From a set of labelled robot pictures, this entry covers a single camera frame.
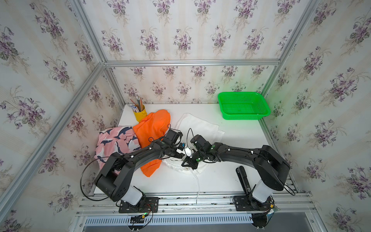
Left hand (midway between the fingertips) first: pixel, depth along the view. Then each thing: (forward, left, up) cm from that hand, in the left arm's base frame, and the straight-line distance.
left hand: (183, 152), depth 87 cm
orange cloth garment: (+19, +22, 0) cm, 29 cm away
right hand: (-7, -1, +1) cm, 7 cm away
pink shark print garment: (+10, +41, -1) cm, 42 cm away
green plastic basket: (+44, -54, -3) cm, 70 cm away
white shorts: (+23, -4, -4) cm, 24 cm away
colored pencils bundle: (+34, +32, +5) cm, 47 cm away
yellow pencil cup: (+29, +32, 0) cm, 43 cm away
